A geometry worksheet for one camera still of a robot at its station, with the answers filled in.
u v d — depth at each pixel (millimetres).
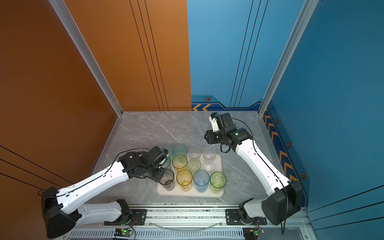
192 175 738
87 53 854
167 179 830
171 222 731
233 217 725
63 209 391
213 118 686
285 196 383
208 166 878
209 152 914
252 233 697
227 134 569
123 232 708
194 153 937
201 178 755
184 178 756
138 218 739
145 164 528
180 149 868
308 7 698
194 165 875
